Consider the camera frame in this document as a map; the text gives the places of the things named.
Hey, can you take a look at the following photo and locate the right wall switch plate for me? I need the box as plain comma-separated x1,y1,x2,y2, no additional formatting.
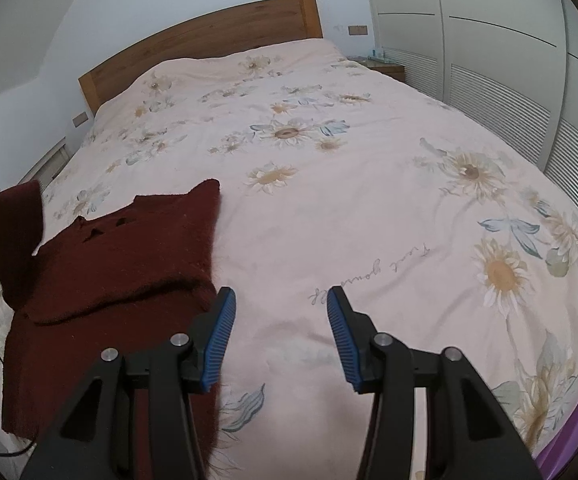
347,25,368,37

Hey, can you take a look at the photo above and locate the wall switch plate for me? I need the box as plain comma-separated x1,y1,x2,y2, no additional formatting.
72,112,88,128
347,25,368,37

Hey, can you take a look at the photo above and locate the right wooden nightstand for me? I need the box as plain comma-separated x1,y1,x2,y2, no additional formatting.
349,56,406,82

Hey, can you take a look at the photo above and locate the dark red knitted sweater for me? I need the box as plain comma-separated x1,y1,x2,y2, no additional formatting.
0,178,229,480

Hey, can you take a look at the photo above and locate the left wall switch plate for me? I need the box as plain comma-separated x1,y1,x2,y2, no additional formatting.
72,112,88,128

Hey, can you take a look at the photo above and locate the white louvered wardrobe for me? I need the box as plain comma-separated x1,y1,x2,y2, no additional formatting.
370,0,578,207

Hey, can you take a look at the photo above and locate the floral pink duvet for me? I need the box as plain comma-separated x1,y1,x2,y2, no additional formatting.
0,38,578,480

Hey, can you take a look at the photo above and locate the wooden headboard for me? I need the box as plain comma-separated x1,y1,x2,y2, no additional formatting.
79,0,323,113

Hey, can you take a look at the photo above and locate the purple plastic stool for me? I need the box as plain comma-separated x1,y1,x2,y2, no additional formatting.
536,404,578,480

